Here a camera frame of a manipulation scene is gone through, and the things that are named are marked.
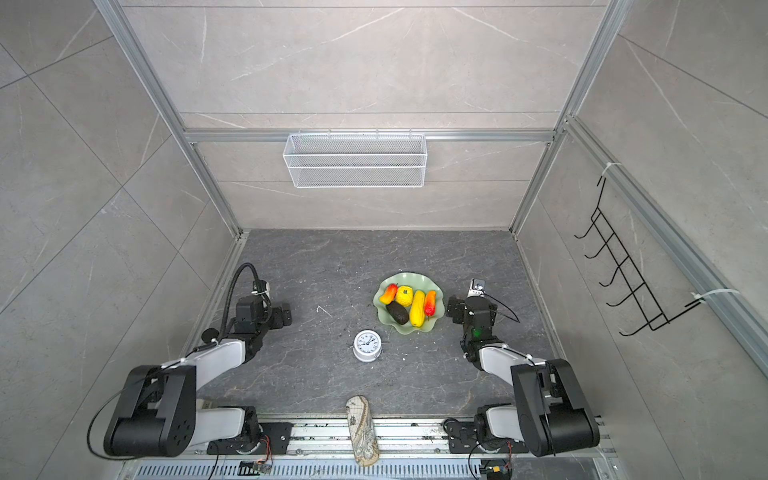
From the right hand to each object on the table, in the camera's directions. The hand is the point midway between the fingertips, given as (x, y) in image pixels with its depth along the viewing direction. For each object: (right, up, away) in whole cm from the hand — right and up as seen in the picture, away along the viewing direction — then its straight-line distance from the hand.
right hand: (469, 295), depth 92 cm
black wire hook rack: (+30, 0, -31) cm, 43 cm away
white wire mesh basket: (-37, +45, +8) cm, 59 cm away
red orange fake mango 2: (-12, -3, 0) cm, 13 cm away
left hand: (-63, -2, 0) cm, 63 cm away
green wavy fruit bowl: (-15, +3, +8) cm, 18 cm away
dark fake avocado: (-22, -6, +1) cm, 23 cm away
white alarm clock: (-32, -14, -7) cm, 35 cm away
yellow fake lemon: (-20, 0, +3) cm, 21 cm away
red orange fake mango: (-25, 0, +2) cm, 25 cm away
